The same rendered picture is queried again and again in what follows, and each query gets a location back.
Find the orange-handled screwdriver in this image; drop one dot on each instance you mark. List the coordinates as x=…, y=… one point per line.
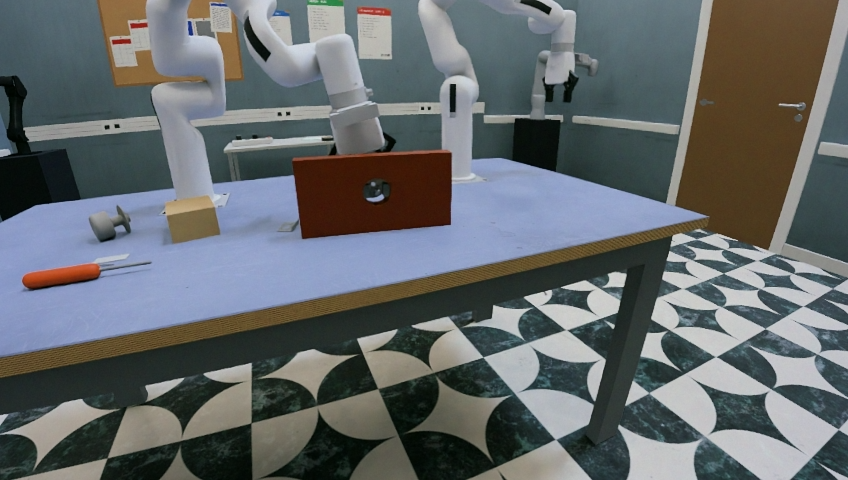
x=69, y=274

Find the tan cardboard box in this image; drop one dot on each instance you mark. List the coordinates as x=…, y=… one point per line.
x=191, y=219

